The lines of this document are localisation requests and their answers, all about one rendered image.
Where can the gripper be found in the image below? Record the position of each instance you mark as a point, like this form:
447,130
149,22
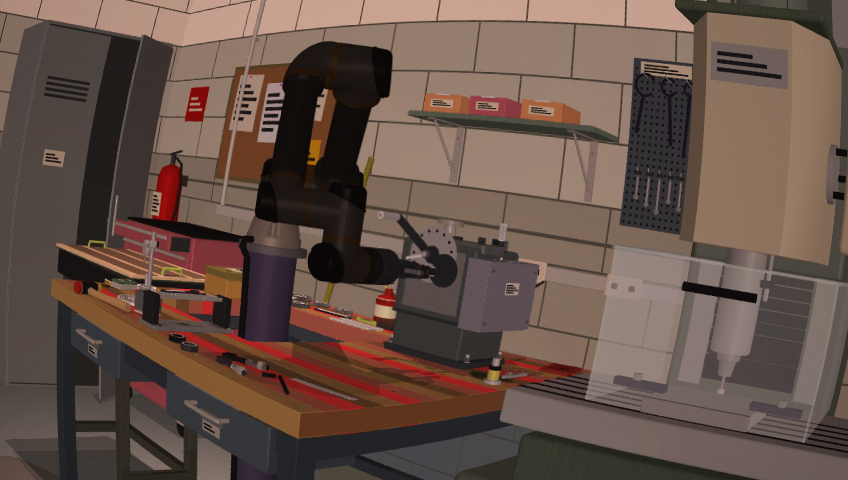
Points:
408,269

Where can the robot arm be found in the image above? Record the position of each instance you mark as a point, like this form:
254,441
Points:
331,139

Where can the black round crank hub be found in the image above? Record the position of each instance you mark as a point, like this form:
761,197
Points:
445,270

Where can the grey index plate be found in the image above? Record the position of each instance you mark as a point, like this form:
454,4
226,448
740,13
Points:
440,240

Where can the dark green dividing head body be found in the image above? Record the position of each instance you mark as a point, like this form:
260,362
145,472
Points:
430,331

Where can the grey gear cover box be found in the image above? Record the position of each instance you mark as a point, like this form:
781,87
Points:
497,295

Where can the grey spindle lock lever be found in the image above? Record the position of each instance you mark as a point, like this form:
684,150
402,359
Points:
502,232

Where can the black gear blank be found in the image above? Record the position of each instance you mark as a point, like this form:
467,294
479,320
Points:
177,338
191,346

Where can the red oil bottle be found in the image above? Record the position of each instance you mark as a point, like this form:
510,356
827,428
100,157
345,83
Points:
385,310

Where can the red parts tray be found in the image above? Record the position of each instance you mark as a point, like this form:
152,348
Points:
331,321

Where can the steel ruler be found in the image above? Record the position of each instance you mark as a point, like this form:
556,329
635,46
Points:
324,389

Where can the orange box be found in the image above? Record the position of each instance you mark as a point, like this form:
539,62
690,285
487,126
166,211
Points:
446,102
550,111

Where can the wooden workbench with grey drawers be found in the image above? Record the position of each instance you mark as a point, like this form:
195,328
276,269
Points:
318,397

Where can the pink box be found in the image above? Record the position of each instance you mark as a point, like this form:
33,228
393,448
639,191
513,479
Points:
495,106

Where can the black hex key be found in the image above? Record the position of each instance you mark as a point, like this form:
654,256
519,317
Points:
279,382

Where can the yellow box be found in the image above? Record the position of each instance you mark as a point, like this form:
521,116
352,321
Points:
223,281

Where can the black and silver ratchet tool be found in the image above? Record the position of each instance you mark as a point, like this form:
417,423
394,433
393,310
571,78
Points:
242,364

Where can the cork notice board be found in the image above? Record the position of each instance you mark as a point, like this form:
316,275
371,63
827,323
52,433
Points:
248,146

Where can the white hanging bar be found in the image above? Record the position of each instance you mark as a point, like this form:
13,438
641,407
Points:
233,146

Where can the red tool chest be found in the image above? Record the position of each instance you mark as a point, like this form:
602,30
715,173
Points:
192,242

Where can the dark blue tool pegboard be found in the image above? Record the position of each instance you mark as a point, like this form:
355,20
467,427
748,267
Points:
652,172

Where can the red fire extinguisher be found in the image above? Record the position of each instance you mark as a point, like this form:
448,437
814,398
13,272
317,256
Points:
167,189

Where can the beige milling machine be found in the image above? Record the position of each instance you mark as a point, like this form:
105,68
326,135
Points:
748,166

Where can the grey metal locker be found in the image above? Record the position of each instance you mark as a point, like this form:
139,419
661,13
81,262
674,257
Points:
53,199

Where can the white wall socket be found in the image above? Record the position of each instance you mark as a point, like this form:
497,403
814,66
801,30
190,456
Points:
541,272

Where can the green wall shelf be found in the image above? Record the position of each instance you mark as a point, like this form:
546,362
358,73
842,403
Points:
517,126

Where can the red wall sign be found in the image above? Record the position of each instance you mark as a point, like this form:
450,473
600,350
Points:
197,104

